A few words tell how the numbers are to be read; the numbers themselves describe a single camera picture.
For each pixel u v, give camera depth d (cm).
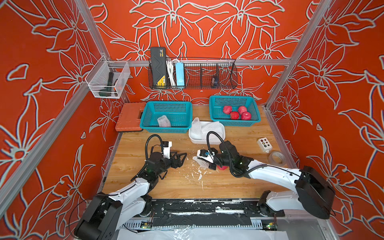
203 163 78
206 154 65
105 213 43
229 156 60
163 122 97
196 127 95
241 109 110
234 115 107
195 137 94
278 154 90
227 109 110
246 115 106
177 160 73
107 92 78
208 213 73
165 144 73
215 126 95
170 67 85
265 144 93
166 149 74
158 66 88
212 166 70
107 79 89
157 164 64
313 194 41
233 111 115
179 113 114
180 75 89
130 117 106
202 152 64
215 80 90
